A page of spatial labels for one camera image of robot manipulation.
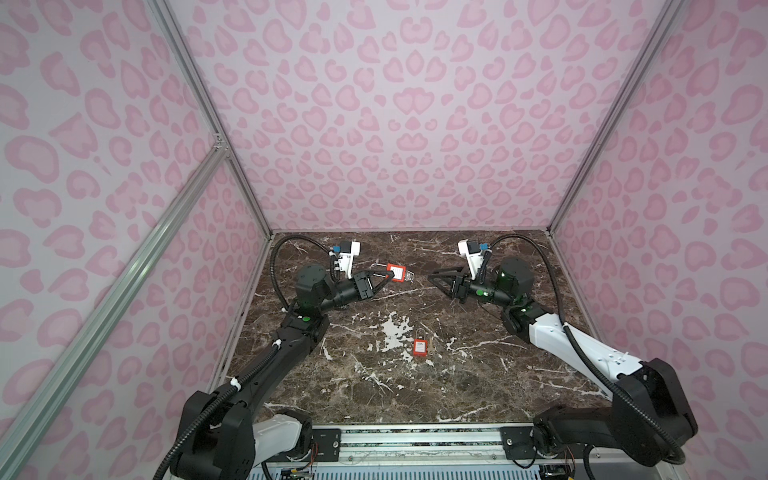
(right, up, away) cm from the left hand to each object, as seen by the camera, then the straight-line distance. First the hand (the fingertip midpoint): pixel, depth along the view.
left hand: (394, 273), depth 70 cm
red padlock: (+2, 0, +2) cm, 2 cm away
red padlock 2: (+8, -22, +18) cm, 30 cm away
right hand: (+10, -1, +2) cm, 10 cm away
